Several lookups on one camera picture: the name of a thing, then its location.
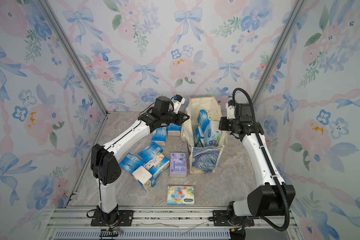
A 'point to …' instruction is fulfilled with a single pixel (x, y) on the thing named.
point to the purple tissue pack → (178, 164)
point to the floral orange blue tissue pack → (157, 165)
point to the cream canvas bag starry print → (205, 159)
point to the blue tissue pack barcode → (159, 136)
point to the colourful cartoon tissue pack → (180, 195)
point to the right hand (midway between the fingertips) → (222, 120)
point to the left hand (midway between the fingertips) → (190, 116)
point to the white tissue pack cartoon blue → (210, 138)
